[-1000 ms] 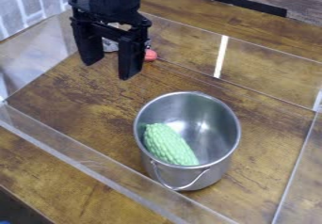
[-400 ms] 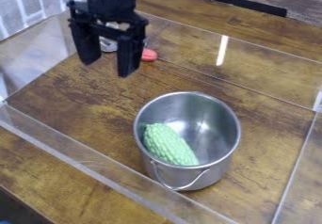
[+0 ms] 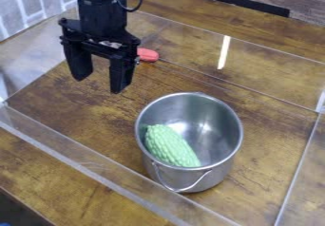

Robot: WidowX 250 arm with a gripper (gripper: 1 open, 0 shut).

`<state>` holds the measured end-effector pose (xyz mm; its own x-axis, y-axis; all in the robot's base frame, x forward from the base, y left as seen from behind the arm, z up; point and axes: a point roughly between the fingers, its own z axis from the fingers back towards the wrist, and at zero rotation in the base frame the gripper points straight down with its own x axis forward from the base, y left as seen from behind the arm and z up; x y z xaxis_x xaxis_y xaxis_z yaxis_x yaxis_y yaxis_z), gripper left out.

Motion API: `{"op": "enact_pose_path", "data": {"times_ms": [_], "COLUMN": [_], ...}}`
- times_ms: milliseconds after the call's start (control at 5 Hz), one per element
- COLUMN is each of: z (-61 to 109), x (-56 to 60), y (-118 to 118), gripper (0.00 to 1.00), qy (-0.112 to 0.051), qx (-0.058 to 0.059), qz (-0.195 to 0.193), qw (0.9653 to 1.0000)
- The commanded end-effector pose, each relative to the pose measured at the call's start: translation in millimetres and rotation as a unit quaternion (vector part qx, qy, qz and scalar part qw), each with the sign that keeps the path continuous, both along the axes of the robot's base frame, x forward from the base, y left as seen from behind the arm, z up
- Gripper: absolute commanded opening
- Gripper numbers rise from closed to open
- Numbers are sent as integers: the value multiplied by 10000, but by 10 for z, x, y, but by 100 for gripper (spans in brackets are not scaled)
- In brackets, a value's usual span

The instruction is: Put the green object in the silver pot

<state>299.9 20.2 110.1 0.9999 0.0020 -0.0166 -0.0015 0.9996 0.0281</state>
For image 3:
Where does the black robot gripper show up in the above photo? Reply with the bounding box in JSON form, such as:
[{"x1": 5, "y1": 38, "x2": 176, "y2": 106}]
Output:
[{"x1": 59, "y1": 0, "x2": 140, "y2": 94}]

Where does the silver metal pot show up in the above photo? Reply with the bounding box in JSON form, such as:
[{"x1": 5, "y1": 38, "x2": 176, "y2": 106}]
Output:
[{"x1": 135, "y1": 92, "x2": 243, "y2": 193}]

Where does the red and silver utensil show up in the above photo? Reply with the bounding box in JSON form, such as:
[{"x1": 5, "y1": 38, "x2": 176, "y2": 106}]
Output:
[{"x1": 138, "y1": 47, "x2": 159, "y2": 62}]

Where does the green bumpy gourd toy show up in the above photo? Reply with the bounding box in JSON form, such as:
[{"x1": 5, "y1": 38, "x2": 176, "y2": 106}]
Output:
[{"x1": 144, "y1": 124, "x2": 201, "y2": 167}]

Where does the clear acrylic enclosure wall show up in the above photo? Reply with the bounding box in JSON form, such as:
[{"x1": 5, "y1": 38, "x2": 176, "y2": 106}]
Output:
[{"x1": 0, "y1": 12, "x2": 325, "y2": 226}]

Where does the black strip on wall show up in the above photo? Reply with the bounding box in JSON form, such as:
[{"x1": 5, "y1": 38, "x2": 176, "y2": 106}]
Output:
[{"x1": 214, "y1": 0, "x2": 290, "y2": 18}]

